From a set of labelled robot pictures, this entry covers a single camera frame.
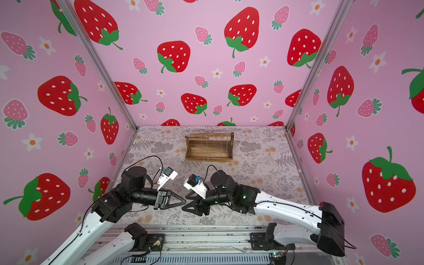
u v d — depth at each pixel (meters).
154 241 0.74
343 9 0.69
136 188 0.52
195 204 0.55
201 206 0.55
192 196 0.64
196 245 0.74
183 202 0.59
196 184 0.55
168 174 0.59
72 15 0.70
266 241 0.66
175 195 0.59
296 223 0.44
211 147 1.10
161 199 0.53
